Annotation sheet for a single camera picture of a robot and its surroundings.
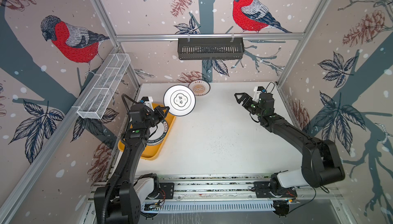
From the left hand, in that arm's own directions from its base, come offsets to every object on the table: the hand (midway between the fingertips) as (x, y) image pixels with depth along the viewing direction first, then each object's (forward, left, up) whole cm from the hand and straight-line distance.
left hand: (168, 107), depth 77 cm
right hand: (+9, -39, -3) cm, 40 cm away
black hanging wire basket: (+48, -24, +5) cm, 54 cm away
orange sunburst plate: (+36, -17, -23) cm, 46 cm away
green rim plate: (-15, +3, 0) cm, 15 cm away
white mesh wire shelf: (+3, +34, +6) cm, 35 cm away
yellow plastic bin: (-16, +9, -19) cm, 26 cm away
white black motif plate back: (+7, -6, -2) cm, 9 cm away
